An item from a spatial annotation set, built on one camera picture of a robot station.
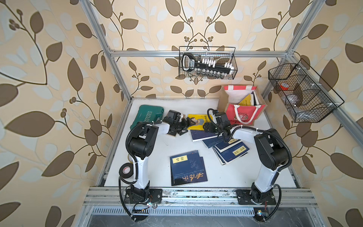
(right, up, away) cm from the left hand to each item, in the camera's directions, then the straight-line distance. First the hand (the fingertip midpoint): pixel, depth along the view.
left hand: (190, 124), depth 97 cm
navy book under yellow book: (+5, -8, 0) cm, 9 cm away
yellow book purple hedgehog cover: (+39, +16, +1) cm, 42 cm away
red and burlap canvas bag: (+34, +6, -3) cm, 34 cm away
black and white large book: (+43, +16, -3) cm, 46 cm away
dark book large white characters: (-2, -25, -14) cm, 28 cm away
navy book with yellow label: (+20, -13, -9) cm, 26 cm away
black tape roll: (-39, -26, -14) cm, 49 cm away
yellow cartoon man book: (+7, +3, +6) cm, 10 cm away
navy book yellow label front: (-2, -25, -14) cm, 29 cm away
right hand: (+13, -1, +2) cm, 13 cm away
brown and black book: (-13, -7, +1) cm, 15 cm away
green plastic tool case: (-32, +7, +8) cm, 34 cm away
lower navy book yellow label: (+25, -17, -10) cm, 32 cm away
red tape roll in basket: (+54, +23, -16) cm, 61 cm away
